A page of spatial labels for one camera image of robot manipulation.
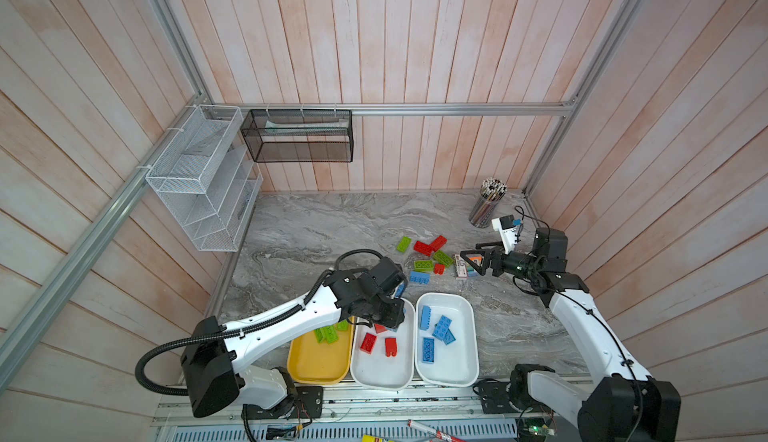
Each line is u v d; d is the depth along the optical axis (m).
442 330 0.82
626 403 0.40
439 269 0.97
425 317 0.86
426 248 1.01
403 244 1.04
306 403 0.73
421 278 0.93
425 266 0.98
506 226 0.69
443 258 0.98
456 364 0.80
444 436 0.69
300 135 1.05
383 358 0.80
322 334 0.82
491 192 0.97
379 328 0.84
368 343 0.82
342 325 0.51
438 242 1.04
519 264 0.66
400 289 0.75
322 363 0.78
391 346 0.80
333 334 0.84
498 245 0.70
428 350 0.79
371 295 0.56
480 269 0.70
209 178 0.72
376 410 0.73
